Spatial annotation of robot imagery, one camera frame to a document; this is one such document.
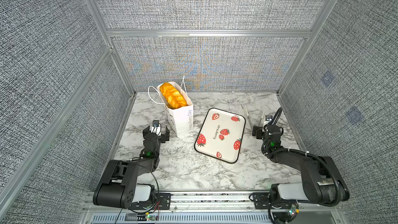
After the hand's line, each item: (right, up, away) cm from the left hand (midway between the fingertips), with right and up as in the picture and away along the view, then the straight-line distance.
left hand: (157, 126), depth 90 cm
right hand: (+63, +1, +2) cm, 63 cm away
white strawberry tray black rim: (+38, -6, +8) cm, 39 cm away
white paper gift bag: (+15, +5, -8) cm, 17 cm away
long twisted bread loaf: (+10, +16, -4) cm, 19 cm away
